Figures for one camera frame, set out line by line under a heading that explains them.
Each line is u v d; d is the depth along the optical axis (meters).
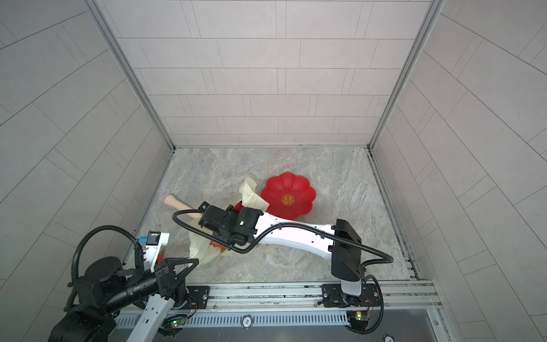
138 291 0.46
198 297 0.71
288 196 0.98
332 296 0.71
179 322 0.64
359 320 0.68
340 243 0.41
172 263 0.50
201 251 0.56
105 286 0.40
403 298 0.71
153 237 0.50
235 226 0.49
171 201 0.93
